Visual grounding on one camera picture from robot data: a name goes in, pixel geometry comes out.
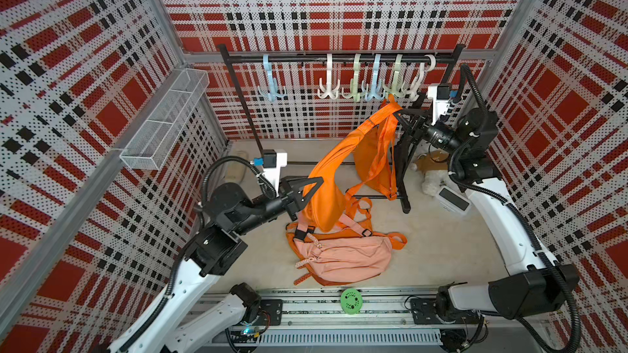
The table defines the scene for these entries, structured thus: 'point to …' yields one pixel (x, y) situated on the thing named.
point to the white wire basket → (152, 143)
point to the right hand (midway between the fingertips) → (396, 111)
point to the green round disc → (351, 301)
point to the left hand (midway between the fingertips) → (325, 180)
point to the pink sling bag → (343, 260)
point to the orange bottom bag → (294, 234)
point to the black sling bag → (401, 148)
